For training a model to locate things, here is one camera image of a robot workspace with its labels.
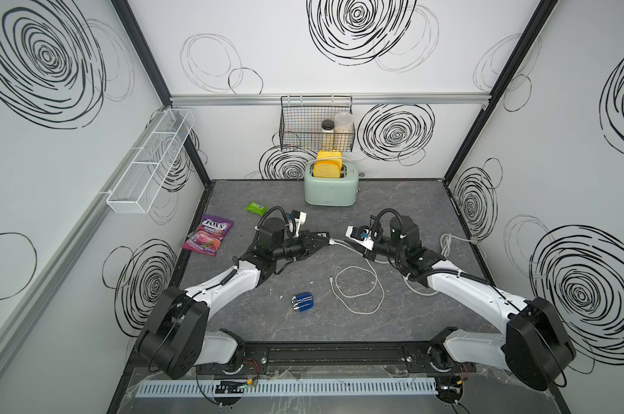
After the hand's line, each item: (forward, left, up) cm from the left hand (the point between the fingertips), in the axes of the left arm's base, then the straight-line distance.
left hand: (328, 243), depth 77 cm
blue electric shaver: (-12, +7, -17) cm, 22 cm away
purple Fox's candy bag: (+12, +46, -18) cm, 51 cm away
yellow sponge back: (+38, +1, +3) cm, 39 cm away
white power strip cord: (+11, -45, -14) cm, 48 cm away
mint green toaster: (+33, -2, -12) cm, 35 cm away
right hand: (+3, -7, +1) cm, 8 cm away
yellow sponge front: (+32, 0, +1) cm, 32 cm away
